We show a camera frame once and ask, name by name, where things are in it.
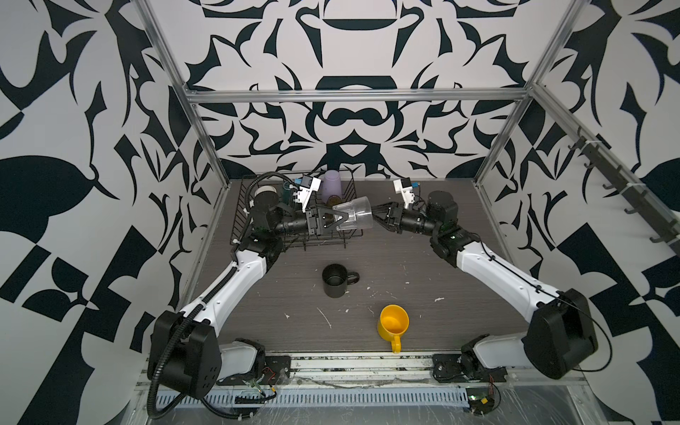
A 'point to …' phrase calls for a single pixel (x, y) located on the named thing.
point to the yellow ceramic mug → (393, 320)
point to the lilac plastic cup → (331, 184)
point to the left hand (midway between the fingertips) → (343, 211)
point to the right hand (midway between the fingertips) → (367, 211)
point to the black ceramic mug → (336, 279)
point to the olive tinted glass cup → (333, 199)
